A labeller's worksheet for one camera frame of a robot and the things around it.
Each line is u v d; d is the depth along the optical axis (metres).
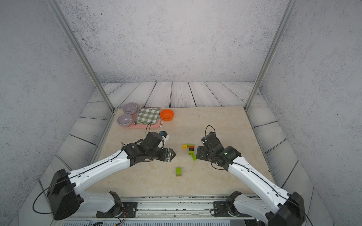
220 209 0.73
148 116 1.15
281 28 0.77
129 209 0.73
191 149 0.94
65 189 0.40
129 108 1.18
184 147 0.96
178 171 0.83
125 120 1.10
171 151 0.71
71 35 0.79
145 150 0.59
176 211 0.73
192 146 0.96
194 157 0.93
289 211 0.37
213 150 0.57
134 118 1.11
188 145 0.96
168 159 0.70
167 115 1.13
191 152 0.94
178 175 0.85
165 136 0.73
